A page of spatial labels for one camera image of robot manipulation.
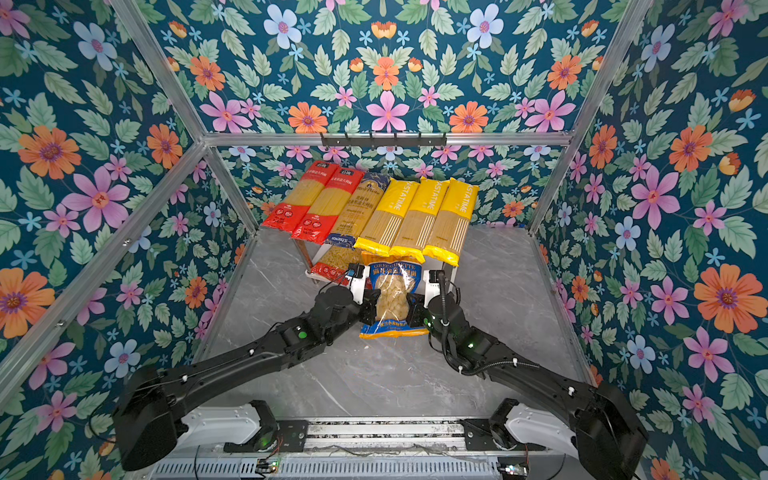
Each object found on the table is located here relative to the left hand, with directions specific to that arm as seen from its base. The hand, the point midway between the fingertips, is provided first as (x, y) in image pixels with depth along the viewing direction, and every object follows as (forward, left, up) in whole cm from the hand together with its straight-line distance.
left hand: (385, 287), depth 74 cm
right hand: (0, -5, -4) cm, 7 cm away
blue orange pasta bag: (+4, -2, -1) cm, 4 cm away
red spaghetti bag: (+16, +23, +12) cm, 30 cm away
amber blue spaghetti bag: (+15, +6, +13) cm, 21 cm away
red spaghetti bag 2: (+11, +16, +12) cm, 23 cm away
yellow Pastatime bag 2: (+5, -15, +12) cm, 20 cm away
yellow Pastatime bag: (+5, -7, +13) cm, 15 cm away
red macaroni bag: (+19, +17, -14) cm, 29 cm away
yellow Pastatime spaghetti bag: (+11, -1, +12) cm, 16 cm away
